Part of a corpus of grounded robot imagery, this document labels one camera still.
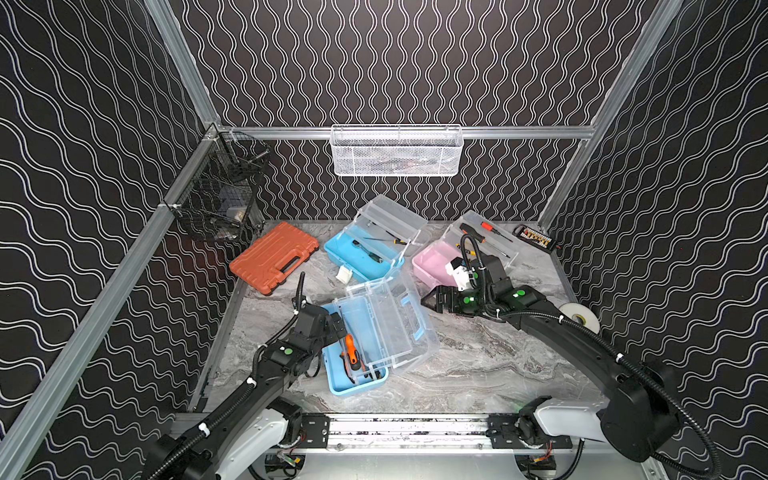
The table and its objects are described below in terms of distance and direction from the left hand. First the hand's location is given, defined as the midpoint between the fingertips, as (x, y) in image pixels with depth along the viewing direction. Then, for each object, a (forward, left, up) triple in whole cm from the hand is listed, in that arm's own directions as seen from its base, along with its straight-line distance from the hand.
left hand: (329, 323), depth 84 cm
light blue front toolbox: (-2, -16, +2) cm, 17 cm away
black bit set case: (+43, -70, -6) cm, 82 cm away
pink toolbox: (+31, -30, -7) cm, 44 cm away
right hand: (+5, -28, +8) cm, 30 cm away
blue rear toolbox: (+33, -10, -1) cm, 34 cm away
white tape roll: (+12, -78, -7) cm, 79 cm away
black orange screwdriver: (+35, -41, +5) cm, 54 cm away
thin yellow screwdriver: (+32, -17, 0) cm, 36 cm away
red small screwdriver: (+38, -49, +4) cm, 62 cm away
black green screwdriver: (+29, -10, -5) cm, 31 cm away
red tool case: (+25, +24, -4) cm, 35 cm away
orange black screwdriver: (-9, -8, +2) cm, 13 cm away
